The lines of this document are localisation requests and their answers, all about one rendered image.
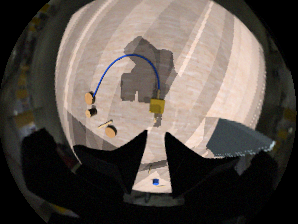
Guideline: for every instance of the small blue block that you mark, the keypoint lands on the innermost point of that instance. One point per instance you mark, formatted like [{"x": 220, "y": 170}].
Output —
[{"x": 156, "y": 181}]

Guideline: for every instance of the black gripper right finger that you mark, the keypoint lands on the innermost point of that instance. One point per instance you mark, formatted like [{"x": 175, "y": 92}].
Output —
[{"x": 187, "y": 169}]

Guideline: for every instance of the yellow block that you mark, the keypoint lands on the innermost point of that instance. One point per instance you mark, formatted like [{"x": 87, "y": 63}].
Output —
[{"x": 157, "y": 105}]

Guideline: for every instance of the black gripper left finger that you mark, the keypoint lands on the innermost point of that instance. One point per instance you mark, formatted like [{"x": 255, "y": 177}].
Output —
[{"x": 121, "y": 163}]

